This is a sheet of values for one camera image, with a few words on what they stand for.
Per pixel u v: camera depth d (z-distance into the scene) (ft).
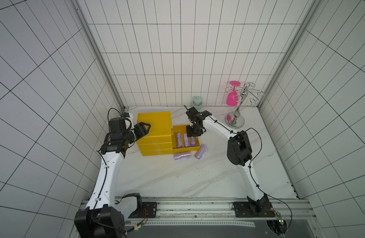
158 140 2.56
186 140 3.19
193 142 3.11
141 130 2.17
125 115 2.25
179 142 3.14
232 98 3.27
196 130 2.73
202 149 3.03
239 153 1.91
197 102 3.72
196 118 2.40
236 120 3.60
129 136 2.04
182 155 2.94
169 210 2.44
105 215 1.20
